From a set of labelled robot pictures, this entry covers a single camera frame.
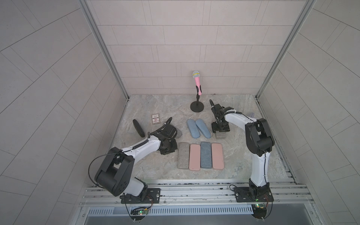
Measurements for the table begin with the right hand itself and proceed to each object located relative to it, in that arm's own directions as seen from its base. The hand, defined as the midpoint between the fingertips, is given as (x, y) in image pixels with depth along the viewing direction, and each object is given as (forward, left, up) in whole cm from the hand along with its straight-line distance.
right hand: (218, 130), depth 98 cm
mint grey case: (-8, +1, +6) cm, 10 cm away
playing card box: (+9, +44, +5) cm, 45 cm away
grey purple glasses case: (+7, -26, +6) cm, 27 cm away
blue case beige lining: (0, +10, +4) cm, 11 cm away
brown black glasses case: (+1, +54, +8) cm, 55 cm away
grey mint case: (-23, +12, +3) cm, 26 cm away
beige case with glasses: (-4, +27, +5) cm, 28 cm away
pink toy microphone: (+27, +13, +29) cm, 42 cm away
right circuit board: (-47, -11, +1) cm, 48 cm away
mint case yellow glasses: (-19, +25, +4) cm, 32 cm away
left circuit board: (-44, +47, +4) cm, 64 cm away
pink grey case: (-20, +5, +3) cm, 21 cm away
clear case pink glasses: (0, +18, +5) cm, 18 cm away
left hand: (-13, +29, +3) cm, 32 cm away
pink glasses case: (-20, +19, +4) cm, 28 cm away
